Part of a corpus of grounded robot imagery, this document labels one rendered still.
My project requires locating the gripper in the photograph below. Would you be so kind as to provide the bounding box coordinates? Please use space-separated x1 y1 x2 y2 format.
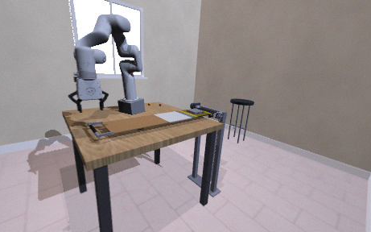
68 77 109 113

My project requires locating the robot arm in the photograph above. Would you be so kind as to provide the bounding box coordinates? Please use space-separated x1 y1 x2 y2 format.
74 14 142 102

